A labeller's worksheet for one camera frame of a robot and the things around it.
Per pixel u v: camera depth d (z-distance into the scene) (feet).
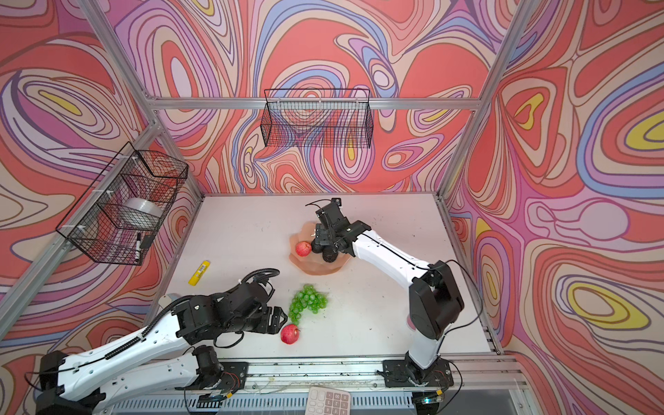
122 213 2.30
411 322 2.74
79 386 1.32
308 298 2.70
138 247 2.36
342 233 2.03
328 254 3.11
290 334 2.51
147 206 2.41
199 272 3.06
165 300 2.77
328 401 2.26
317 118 3.12
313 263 3.12
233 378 2.37
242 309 1.76
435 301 1.49
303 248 3.13
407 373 2.13
